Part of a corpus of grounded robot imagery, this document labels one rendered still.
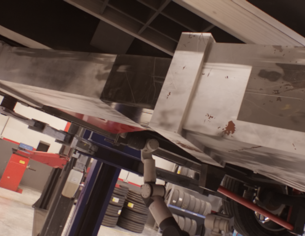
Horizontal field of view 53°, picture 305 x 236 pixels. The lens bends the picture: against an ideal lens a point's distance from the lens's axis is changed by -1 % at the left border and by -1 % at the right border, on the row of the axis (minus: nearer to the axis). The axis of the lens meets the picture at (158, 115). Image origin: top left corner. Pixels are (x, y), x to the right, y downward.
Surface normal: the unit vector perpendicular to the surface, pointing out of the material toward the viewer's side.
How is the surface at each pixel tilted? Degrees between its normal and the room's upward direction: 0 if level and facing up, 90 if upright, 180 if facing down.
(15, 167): 90
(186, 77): 90
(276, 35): 89
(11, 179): 90
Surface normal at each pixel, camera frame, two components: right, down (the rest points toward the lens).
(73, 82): -0.47, -0.36
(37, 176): 0.36, -0.08
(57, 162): -0.21, -0.29
